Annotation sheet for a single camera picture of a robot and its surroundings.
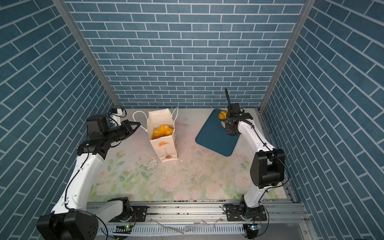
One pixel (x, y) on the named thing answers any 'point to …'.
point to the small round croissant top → (222, 114)
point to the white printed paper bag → (166, 147)
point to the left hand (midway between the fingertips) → (140, 123)
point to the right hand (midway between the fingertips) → (232, 128)
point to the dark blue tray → (213, 136)
